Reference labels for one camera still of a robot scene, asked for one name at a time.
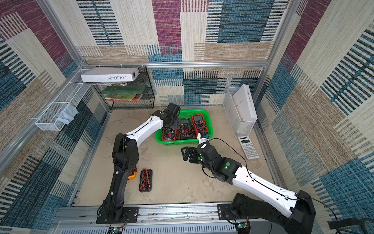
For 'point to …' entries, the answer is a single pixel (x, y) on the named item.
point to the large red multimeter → (170, 134)
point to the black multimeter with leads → (145, 180)
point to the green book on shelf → (124, 93)
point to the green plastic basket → (187, 114)
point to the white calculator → (248, 147)
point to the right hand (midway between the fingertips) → (187, 149)
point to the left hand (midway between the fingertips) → (172, 122)
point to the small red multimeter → (199, 125)
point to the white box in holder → (244, 104)
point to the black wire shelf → (137, 95)
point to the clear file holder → (241, 128)
